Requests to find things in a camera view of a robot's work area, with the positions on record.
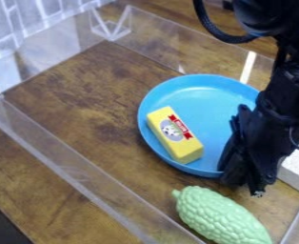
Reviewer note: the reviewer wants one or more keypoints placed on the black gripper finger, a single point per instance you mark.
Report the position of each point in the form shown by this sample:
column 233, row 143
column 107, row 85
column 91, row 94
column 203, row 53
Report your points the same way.
column 231, row 159
column 255, row 180

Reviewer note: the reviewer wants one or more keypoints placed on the white patterned curtain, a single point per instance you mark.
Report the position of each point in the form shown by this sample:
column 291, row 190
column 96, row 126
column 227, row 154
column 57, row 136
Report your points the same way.
column 24, row 17

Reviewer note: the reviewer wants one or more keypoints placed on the green bitter melon toy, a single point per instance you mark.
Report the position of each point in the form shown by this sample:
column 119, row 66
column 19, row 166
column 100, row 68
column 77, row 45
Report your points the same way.
column 217, row 217

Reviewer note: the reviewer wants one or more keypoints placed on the blue round tray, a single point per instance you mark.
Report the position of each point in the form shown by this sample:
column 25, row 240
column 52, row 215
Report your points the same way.
column 204, row 100

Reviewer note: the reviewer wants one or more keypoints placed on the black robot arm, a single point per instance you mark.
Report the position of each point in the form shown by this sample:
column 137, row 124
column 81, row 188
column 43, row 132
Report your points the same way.
column 275, row 18

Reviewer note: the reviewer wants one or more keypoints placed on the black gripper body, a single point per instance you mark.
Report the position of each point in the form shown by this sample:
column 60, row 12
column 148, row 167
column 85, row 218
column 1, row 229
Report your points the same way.
column 269, row 132

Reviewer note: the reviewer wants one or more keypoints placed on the yellow butter brick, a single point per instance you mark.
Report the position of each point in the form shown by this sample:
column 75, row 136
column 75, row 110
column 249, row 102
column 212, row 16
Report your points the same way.
column 177, row 139

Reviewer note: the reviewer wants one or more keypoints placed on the clear acrylic enclosure wall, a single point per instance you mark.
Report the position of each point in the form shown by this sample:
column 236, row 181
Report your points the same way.
column 80, row 180

